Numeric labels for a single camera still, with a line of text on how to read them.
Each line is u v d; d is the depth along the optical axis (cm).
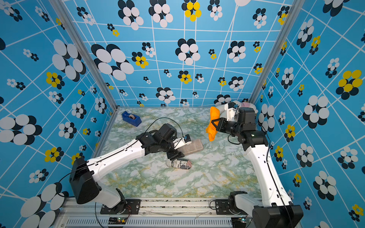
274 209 37
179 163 86
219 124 61
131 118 105
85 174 43
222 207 72
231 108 63
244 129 53
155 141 56
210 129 68
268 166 42
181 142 66
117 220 72
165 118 65
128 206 73
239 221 70
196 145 75
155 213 73
